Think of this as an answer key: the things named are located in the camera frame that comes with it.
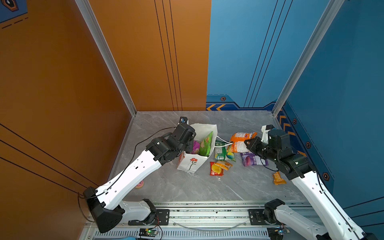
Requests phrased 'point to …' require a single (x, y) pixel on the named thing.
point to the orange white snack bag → (238, 139)
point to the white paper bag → (192, 162)
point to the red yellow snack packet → (218, 168)
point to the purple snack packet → (250, 158)
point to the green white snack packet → (220, 152)
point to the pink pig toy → (140, 185)
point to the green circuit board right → (275, 233)
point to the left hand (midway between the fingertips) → (188, 137)
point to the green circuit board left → (147, 232)
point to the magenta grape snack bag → (196, 146)
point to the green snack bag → (205, 145)
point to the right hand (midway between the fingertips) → (242, 141)
